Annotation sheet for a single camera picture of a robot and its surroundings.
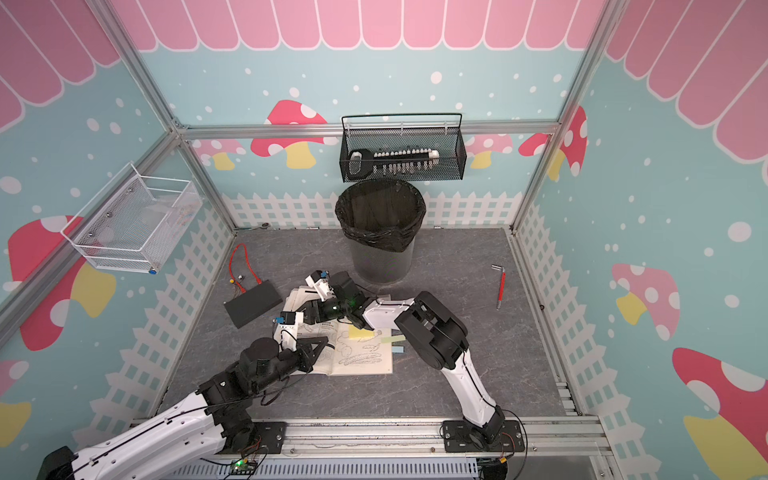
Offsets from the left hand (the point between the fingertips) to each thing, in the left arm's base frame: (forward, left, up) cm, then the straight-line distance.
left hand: (329, 345), depth 77 cm
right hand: (+10, +11, -3) cm, 15 cm away
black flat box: (+19, +30, -11) cm, 37 cm away
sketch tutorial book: (+2, -4, -11) cm, 12 cm away
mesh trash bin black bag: (+47, -11, +1) cm, 48 cm away
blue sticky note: (+4, -18, -12) cm, 22 cm away
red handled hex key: (+28, -55, -13) cm, 63 cm away
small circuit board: (-25, +19, -14) cm, 34 cm away
